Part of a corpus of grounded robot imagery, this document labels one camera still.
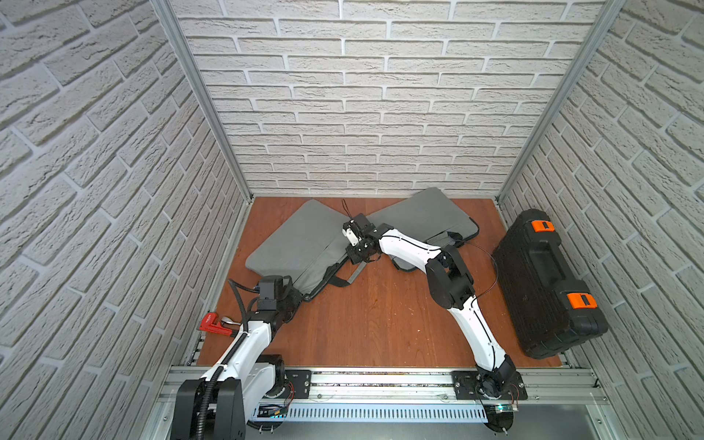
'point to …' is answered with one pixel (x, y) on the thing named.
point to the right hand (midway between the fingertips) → (358, 252)
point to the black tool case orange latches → (550, 308)
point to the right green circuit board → (503, 407)
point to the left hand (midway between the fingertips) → (303, 287)
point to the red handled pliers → (210, 323)
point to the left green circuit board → (274, 412)
